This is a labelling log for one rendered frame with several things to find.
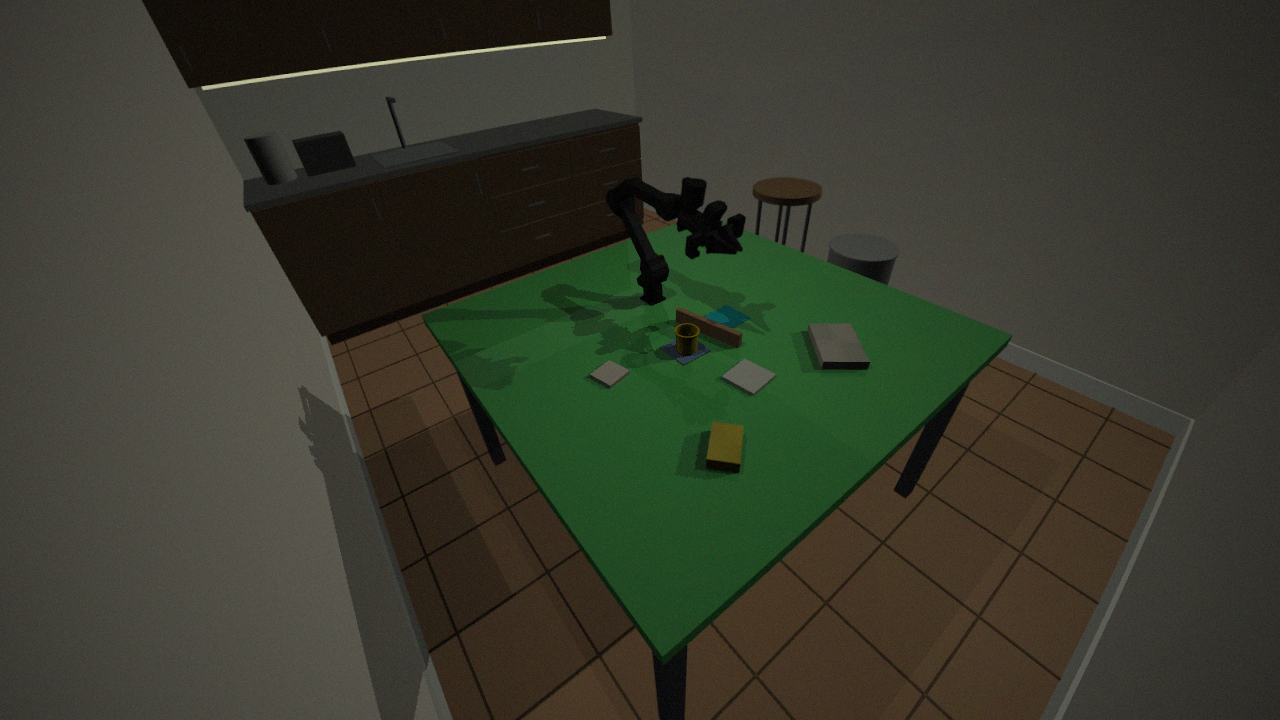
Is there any olive yellow rectangular block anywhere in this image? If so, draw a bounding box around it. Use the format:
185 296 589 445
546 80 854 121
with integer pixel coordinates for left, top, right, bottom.
707 421 744 473

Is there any grey rectangular bar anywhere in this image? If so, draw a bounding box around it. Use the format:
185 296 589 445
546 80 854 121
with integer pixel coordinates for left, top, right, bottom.
808 323 870 370

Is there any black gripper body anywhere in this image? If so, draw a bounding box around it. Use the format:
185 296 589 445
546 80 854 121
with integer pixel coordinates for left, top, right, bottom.
685 213 746 259

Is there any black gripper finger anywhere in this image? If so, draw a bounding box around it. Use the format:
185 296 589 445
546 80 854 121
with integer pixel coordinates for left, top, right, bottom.
724 223 742 252
707 231 739 255

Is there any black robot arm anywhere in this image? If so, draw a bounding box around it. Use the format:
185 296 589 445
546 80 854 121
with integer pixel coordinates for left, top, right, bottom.
605 177 727 305

